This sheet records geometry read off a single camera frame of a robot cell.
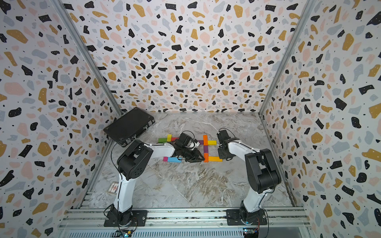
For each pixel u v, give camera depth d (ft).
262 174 1.58
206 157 3.11
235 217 2.41
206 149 3.29
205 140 3.46
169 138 3.48
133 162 1.79
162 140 3.40
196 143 3.11
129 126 3.52
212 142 3.41
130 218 2.22
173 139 3.42
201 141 3.37
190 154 2.86
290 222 2.43
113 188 2.68
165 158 3.11
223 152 2.82
